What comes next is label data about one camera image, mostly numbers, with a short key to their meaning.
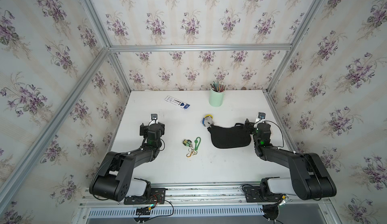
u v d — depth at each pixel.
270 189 0.62
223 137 0.91
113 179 0.42
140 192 0.61
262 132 0.68
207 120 0.96
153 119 0.76
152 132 0.68
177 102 1.11
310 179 0.43
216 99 1.08
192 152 0.88
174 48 1.01
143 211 0.71
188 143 0.90
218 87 1.05
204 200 0.73
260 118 0.76
